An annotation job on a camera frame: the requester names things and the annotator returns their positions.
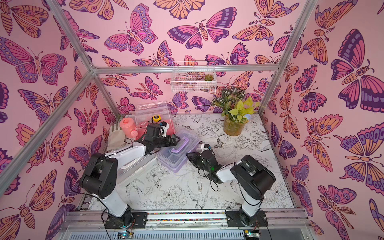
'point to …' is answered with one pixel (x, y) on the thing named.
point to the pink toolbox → (144, 113)
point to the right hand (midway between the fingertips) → (186, 154)
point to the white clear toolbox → (131, 160)
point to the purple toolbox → (174, 157)
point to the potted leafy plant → (237, 107)
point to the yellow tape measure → (156, 118)
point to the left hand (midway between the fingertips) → (178, 139)
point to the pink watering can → (128, 125)
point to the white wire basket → (193, 77)
